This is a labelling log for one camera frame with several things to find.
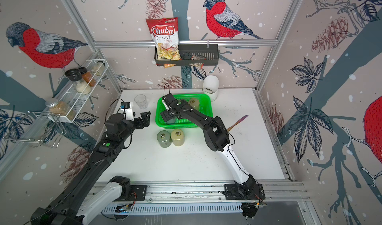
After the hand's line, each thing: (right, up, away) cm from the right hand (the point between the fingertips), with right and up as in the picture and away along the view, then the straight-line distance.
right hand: (168, 113), depth 98 cm
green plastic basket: (+26, +6, +9) cm, 28 cm away
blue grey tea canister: (+3, -5, -3) cm, 6 cm away
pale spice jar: (-39, +28, -13) cm, 49 cm away
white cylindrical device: (+30, +19, +9) cm, 37 cm away
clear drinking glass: (-23, +9, +12) cm, 28 cm away
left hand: (-8, +4, -21) cm, 23 cm away
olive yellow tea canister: (+8, -13, -12) cm, 19 cm away
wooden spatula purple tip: (+52, -5, +6) cm, 52 cm away
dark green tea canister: (0, -14, -14) cm, 19 cm away
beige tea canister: (+18, +7, +3) cm, 19 cm away
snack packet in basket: (+18, +36, -6) cm, 41 cm away
